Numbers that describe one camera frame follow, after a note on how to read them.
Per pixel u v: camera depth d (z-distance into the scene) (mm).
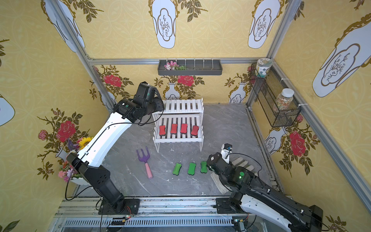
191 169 858
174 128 881
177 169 857
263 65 846
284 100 650
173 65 880
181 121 949
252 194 479
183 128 902
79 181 757
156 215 719
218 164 547
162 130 884
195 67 920
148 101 556
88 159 432
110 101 1196
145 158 924
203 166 871
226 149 660
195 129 901
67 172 689
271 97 859
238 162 875
